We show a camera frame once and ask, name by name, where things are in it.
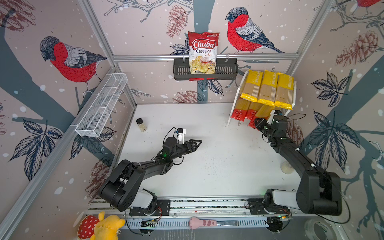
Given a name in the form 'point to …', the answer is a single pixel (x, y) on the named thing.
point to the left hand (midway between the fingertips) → (199, 143)
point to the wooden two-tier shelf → (239, 90)
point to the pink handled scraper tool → (194, 223)
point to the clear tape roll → (309, 229)
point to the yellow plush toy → (106, 228)
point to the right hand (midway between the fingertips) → (254, 120)
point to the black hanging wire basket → (225, 67)
